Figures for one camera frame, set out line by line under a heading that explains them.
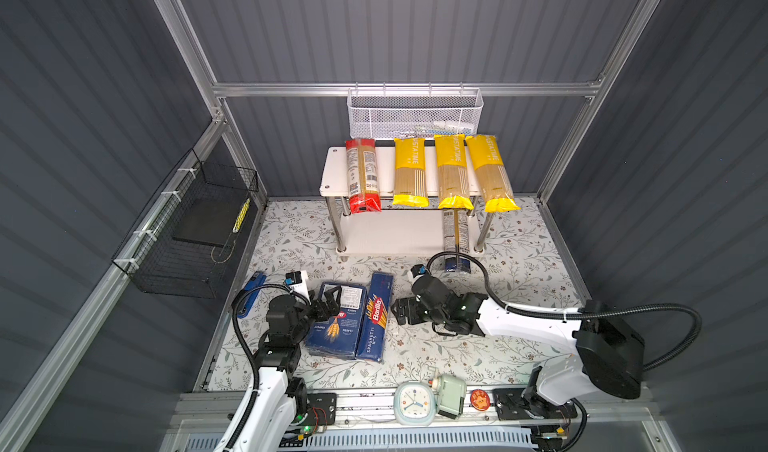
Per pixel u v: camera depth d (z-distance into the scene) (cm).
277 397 54
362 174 75
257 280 95
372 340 81
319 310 73
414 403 72
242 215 79
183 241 71
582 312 47
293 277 71
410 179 75
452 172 75
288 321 63
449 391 72
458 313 60
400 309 74
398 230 102
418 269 76
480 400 75
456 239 96
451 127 91
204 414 74
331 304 74
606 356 43
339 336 80
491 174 74
